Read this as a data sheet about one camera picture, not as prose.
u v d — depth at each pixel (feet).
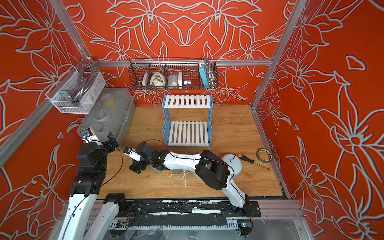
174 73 3.18
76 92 2.56
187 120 3.55
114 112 2.97
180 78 2.98
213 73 2.71
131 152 2.24
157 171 2.80
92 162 1.62
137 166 2.33
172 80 3.10
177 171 2.67
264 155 2.98
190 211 2.40
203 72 2.74
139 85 3.04
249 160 2.89
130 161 2.73
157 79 2.97
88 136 1.83
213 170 1.66
